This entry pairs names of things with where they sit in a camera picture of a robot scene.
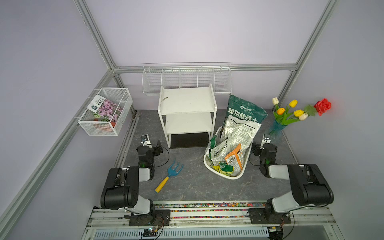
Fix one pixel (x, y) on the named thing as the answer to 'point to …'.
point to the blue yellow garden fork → (171, 172)
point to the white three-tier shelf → (187, 110)
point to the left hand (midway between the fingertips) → (152, 142)
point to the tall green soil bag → (243, 109)
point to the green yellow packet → (224, 168)
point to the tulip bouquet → (286, 116)
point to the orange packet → (235, 159)
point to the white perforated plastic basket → (209, 166)
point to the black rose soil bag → (218, 154)
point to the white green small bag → (213, 143)
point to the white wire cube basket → (94, 124)
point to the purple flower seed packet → (105, 108)
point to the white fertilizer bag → (239, 132)
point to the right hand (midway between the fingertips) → (262, 142)
